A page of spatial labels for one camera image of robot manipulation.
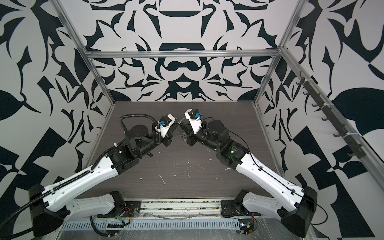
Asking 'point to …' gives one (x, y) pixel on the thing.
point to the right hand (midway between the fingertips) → (181, 124)
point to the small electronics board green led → (246, 225)
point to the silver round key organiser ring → (180, 133)
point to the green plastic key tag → (181, 121)
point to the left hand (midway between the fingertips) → (175, 119)
